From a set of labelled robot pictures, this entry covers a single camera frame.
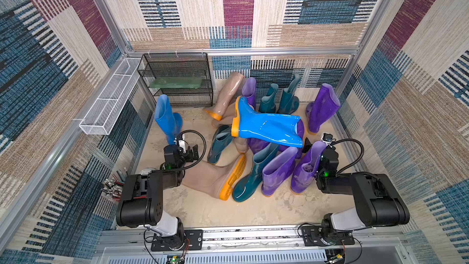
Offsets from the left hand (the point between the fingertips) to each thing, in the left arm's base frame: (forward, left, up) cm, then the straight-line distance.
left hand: (188, 145), depth 95 cm
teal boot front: (-19, -34, +19) cm, 44 cm away
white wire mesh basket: (+12, +42, +11) cm, 46 cm away
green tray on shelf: (+26, +6, +20) cm, 33 cm away
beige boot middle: (-3, -27, +4) cm, 27 cm away
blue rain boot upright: (0, +4, +18) cm, 18 cm away
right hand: (-1, -64, +3) cm, 64 cm away
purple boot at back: (+24, -32, +15) cm, 43 cm away
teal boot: (-4, -19, +14) cm, 24 cm away
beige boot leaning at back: (+21, -21, +16) cm, 34 cm away
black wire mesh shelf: (+38, +6, +23) cm, 45 cm away
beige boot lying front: (-18, -15, -3) cm, 23 cm away
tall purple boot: (+14, -70, +13) cm, 72 cm away
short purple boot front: (-24, -38, +20) cm, 49 cm away
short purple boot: (-24, -49, +14) cm, 56 cm away
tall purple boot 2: (-4, -33, +7) cm, 34 cm away
